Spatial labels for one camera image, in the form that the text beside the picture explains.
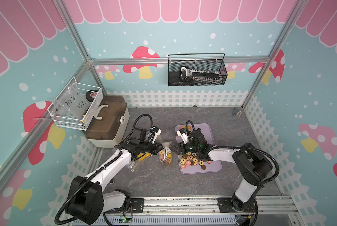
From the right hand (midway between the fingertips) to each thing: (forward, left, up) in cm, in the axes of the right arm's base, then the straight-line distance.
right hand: (171, 147), depth 86 cm
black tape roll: (+21, +46, +25) cm, 57 cm away
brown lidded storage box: (+10, +39, +10) cm, 42 cm away
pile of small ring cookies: (-5, -11, -6) cm, 14 cm away
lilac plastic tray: (+20, -28, -9) cm, 36 cm away
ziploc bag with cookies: (-6, +23, -7) cm, 25 cm away
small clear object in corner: (+38, -54, -9) cm, 67 cm away
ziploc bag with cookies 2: (-6, +3, +2) cm, 7 cm away
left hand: (-3, +5, +4) cm, 7 cm away
